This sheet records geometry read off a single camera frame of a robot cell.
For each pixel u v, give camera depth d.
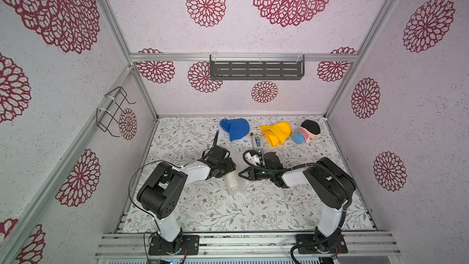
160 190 0.47
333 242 0.62
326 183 0.51
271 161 0.76
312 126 1.07
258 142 1.03
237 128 1.11
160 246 0.71
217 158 0.75
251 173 0.82
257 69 1.00
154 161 1.00
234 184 0.85
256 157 0.87
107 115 0.75
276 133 1.03
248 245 0.75
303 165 0.62
